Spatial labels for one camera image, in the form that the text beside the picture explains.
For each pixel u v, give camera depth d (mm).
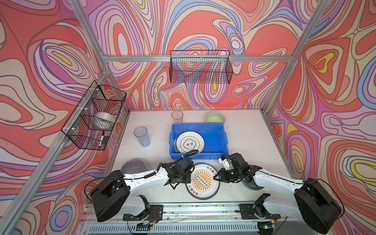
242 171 662
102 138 724
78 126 664
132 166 864
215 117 1089
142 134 881
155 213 725
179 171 638
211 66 960
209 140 995
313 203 416
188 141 986
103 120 704
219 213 750
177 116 1000
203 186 802
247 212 723
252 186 768
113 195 417
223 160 802
